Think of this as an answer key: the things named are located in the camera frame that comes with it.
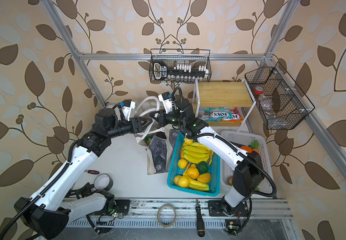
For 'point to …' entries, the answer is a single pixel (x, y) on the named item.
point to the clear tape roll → (158, 217)
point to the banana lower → (195, 184)
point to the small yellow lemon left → (182, 163)
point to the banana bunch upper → (196, 153)
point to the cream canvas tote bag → (157, 137)
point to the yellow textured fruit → (193, 172)
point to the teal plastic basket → (214, 169)
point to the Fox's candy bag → (230, 114)
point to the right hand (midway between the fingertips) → (151, 115)
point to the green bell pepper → (202, 167)
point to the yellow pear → (188, 141)
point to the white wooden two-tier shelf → (222, 94)
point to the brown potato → (229, 180)
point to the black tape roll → (103, 182)
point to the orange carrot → (254, 146)
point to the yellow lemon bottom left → (181, 180)
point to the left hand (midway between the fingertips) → (150, 120)
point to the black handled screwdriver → (200, 227)
